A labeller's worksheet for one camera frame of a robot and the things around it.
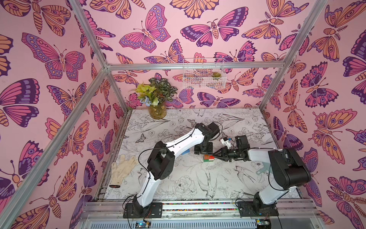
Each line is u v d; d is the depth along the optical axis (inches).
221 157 32.5
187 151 37.3
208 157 34.3
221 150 33.5
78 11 27.4
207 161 35.5
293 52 33.7
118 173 34.3
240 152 29.2
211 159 35.2
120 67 36.2
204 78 41.6
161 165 20.7
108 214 29.0
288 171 18.4
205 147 29.1
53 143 22.2
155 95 40.0
